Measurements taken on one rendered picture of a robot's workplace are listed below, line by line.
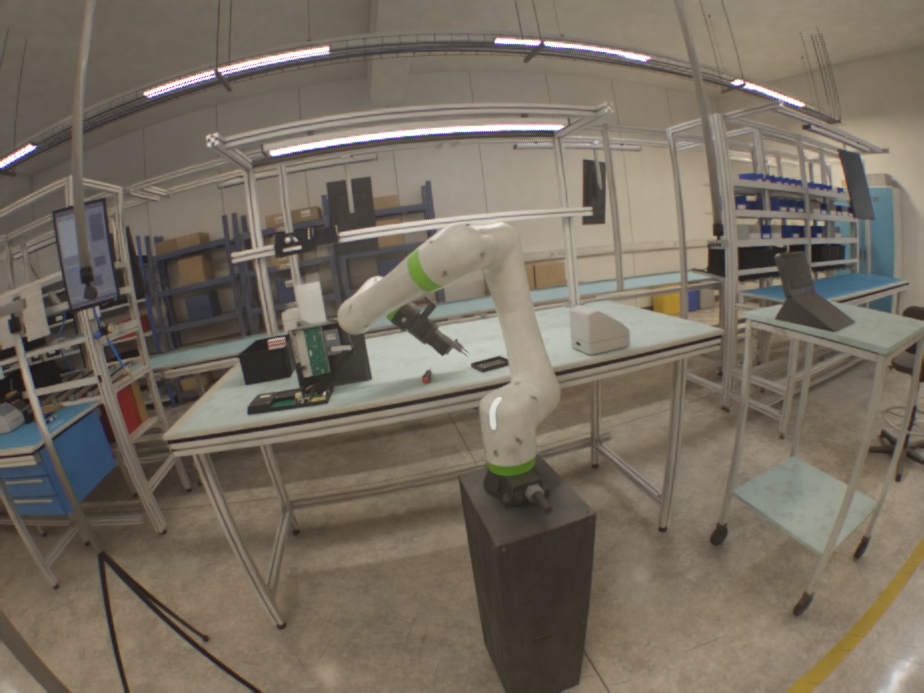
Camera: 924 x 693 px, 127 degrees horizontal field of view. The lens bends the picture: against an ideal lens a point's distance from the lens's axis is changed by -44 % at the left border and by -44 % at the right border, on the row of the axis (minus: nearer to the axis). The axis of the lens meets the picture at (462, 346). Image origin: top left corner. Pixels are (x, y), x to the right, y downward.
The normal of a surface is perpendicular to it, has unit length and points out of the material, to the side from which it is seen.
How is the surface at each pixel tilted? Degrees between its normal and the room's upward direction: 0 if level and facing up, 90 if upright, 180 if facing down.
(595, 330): 90
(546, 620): 90
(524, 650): 90
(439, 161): 90
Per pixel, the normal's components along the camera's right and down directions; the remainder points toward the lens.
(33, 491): 0.22, 0.22
